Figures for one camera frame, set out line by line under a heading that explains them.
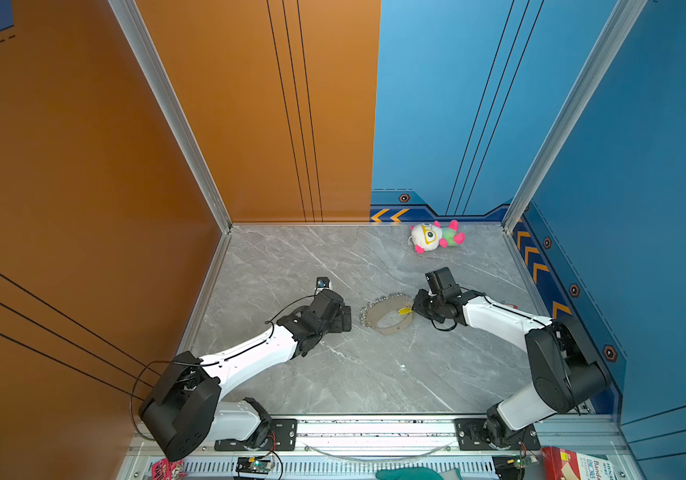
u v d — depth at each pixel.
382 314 0.95
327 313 0.65
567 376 0.44
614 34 0.73
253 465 0.71
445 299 0.70
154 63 0.77
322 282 0.77
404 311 0.94
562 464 0.66
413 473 0.68
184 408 0.41
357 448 0.72
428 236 1.08
